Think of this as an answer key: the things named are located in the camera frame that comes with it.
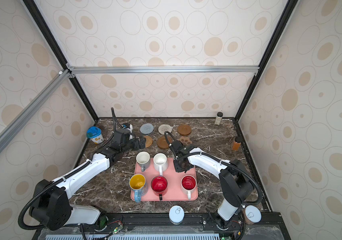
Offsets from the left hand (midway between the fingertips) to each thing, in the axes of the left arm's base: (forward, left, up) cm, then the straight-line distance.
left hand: (143, 137), depth 84 cm
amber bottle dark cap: (+5, -59, -17) cm, 62 cm away
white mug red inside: (-20, -26, -18) cm, 37 cm away
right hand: (-12, -22, -15) cm, 29 cm away
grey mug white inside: (-6, +2, -14) cm, 15 cm away
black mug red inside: (-21, -9, -18) cm, 29 cm away
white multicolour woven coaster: (+23, -9, -20) cm, 32 cm away
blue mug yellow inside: (-20, +3, -15) cm, 26 cm away
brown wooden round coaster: (+22, -25, -20) cm, 39 cm away
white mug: (-10, -10, -11) cm, 18 cm away
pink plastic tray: (-24, -18, -19) cm, 36 cm away
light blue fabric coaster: (+22, +4, -20) cm, 30 cm away
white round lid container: (-36, -19, -13) cm, 43 cm away
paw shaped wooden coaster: (+11, -25, -20) cm, 34 cm away
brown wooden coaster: (+10, -9, -21) cm, 25 cm away
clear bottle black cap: (+28, -51, -15) cm, 60 cm away
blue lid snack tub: (+11, +35, -10) cm, 38 cm away
